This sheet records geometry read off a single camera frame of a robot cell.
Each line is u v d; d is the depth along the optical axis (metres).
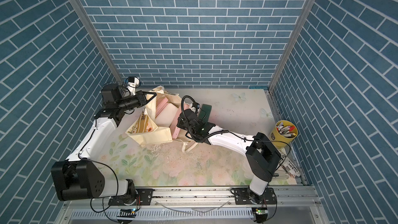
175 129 0.80
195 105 0.75
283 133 0.85
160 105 0.93
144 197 0.74
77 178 0.40
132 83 0.70
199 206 0.72
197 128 0.63
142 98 0.68
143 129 0.79
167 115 0.90
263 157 0.45
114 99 0.61
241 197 0.74
